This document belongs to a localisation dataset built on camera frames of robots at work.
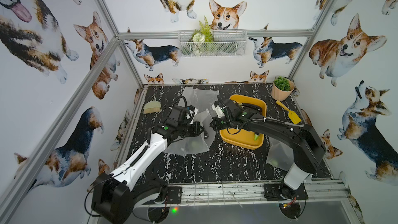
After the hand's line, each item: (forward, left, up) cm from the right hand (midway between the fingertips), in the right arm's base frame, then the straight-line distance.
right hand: (208, 125), depth 82 cm
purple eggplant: (+22, -28, -13) cm, 38 cm away
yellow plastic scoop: (+13, -56, -15) cm, 59 cm away
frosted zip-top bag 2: (-7, +8, -10) cm, 14 cm away
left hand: (-3, +1, +4) cm, 5 cm away
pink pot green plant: (+30, -49, -5) cm, 58 cm away
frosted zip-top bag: (+31, +6, -17) cm, 36 cm away
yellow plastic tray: (-2, -20, -13) cm, 23 cm away
